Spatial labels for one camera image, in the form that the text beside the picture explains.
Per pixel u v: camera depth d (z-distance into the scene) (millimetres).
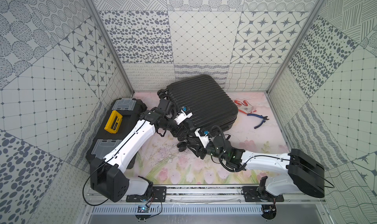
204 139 672
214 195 758
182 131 682
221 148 585
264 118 1039
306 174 425
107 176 387
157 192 750
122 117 850
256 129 1001
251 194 707
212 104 847
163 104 614
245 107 1108
